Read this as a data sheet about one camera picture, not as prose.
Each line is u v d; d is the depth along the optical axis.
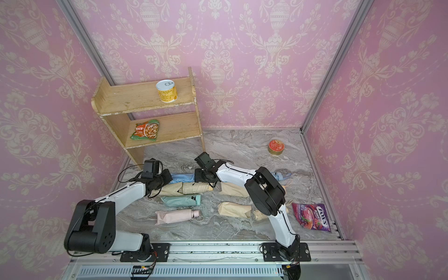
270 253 0.73
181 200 0.84
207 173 0.72
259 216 0.81
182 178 0.92
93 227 0.43
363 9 0.69
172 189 0.89
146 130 0.90
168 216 0.79
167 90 0.69
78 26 0.74
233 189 0.90
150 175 0.71
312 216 0.80
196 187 0.90
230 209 0.83
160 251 0.74
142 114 1.16
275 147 1.06
